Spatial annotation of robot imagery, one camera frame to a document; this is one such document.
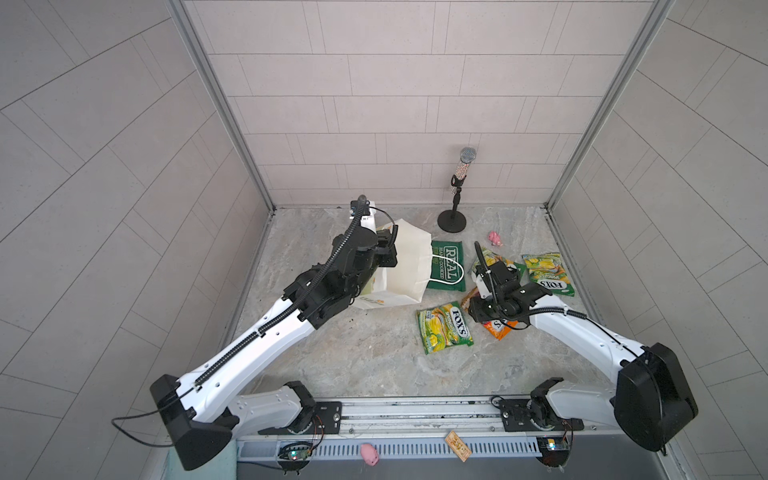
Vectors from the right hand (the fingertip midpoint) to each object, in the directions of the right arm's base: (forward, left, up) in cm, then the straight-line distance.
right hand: (471, 310), depth 84 cm
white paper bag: (+6, +17, +9) cm, 21 cm away
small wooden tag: (-31, +9, -4) cm, 32 cm away
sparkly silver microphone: (+37, -3, +26) cm, 46 cm away
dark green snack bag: (+18, +4, -3) cm, 18 cm away
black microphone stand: (+38, -2, -3) cm, 38 cm away
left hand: (+6, +20, +30) cm, 36 cm away
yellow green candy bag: (+13, -27, -2) cm, 30 cm away
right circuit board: (-33, -13, -7) cm, 36 cm away
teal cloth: (-31, +62, -3) cm, 69 cm away
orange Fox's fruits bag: (-5, -7, -3) cm, 9 cm away
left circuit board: (-30, +46, -2) cm, 55 cm away
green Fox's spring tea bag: (+19, -11, -2) cm, 22 cm away
